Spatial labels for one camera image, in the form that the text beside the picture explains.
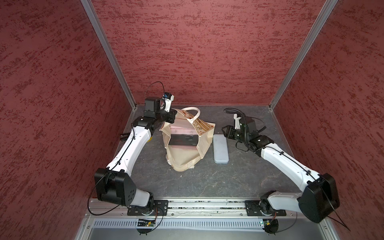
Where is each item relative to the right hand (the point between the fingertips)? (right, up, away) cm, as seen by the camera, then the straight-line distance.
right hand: (224, 132), depth 83 cm
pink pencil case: (-25, 0, +9) cm, 27 cm away
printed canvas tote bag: (-12, 0, -4) cm, 12 cm away
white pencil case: (0, -14, +9) cm, 17 cm away
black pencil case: (-24, -5, +6) cm, 25 cm away
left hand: (-28, +11, -3) cm, 30 cm away
